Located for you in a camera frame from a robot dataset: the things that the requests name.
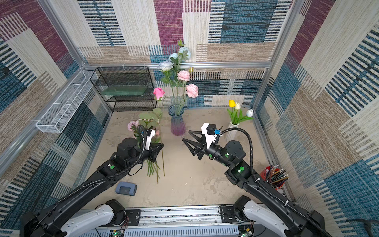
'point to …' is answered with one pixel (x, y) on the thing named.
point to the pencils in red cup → (276, 176)
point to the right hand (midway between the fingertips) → (188, 137)
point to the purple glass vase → (177, 126)
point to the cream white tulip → (238, 106)
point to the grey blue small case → (126, 188)
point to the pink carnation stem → (137, 136)
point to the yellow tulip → (232, 103)
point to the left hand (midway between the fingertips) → (163, 145)
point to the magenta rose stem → (158, 103)
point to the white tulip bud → (249, 113)
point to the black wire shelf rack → (127, 76)
